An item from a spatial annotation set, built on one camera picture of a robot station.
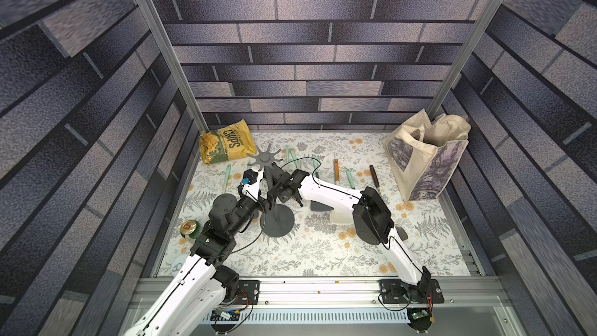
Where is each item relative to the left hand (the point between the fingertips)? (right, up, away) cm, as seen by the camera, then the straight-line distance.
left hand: (272, 178), depth 70 cm
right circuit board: (+47, -45, +3) cm, 65 cm away
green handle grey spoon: (+47, -22, +16) cm, 54 cm away
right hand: (+3, -5, +24) cm, 25 cm away
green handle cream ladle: (+2, +8, +39) cm, 40 cm away
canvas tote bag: (+52, +7, +11) cm, 54 cm away
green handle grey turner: (+31, -4, +33) cm, 45 cm away
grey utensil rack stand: (-1, -19, +19) cm, 27 cm away
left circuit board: (-15, -43, +1) cm, 46 cm away
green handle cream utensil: (+4, +9, +41) cm, 42 cm away
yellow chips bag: (-25, +13, +36) cm, 46 cm away
